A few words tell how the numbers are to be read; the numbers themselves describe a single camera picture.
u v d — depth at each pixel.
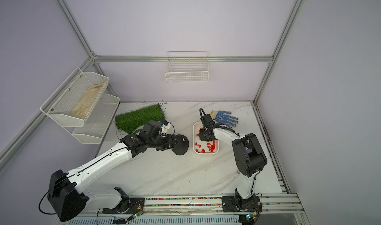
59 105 0.68
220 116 1.11
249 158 0.50
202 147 0.95
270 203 0.76
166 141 0.67
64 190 0.39
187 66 0.93
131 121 1.01
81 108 0.76
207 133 0.71
